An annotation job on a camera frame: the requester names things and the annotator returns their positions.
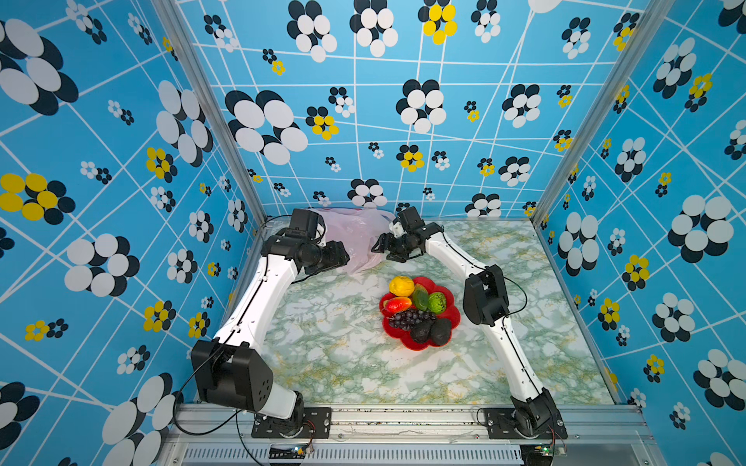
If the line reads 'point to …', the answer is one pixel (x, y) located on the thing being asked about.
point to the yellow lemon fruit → (401, 285)
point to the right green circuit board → (541, 454)
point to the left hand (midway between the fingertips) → (343, 257)
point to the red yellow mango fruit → (397, 305)
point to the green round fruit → (437, 302)
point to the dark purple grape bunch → (405, 319)
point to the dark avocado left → (422, 330)
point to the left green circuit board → (281, 452)
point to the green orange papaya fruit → (421, 296)
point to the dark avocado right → (441, 331)
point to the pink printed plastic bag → (358, 230)
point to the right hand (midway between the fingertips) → (381, 251)
